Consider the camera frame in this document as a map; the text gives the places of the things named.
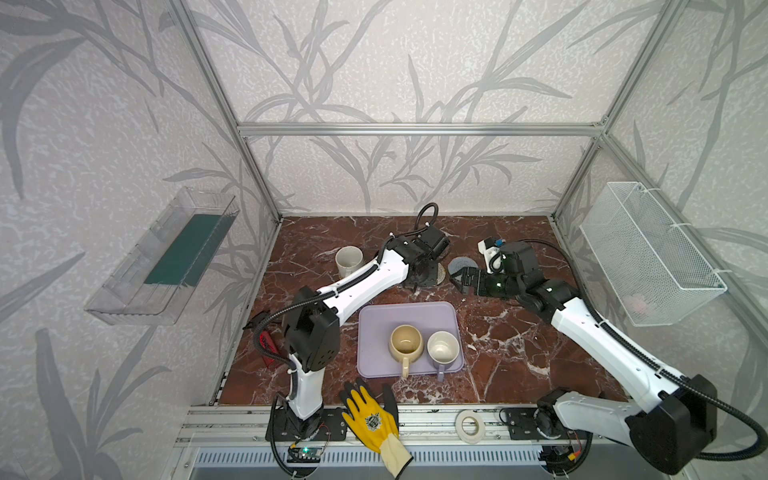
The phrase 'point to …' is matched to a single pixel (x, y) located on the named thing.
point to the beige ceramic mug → (406, 344)
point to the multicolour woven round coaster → (441, 274)
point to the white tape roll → (470, 427)
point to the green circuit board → (306, 455)
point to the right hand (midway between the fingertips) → (462, 270)
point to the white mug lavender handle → (442, 349)
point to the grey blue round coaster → (457, 263)
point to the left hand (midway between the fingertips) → (430, 271)
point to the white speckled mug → (347, 259)
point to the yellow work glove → (376, 428)
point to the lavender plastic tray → (376, 323)
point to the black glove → (388, 394)
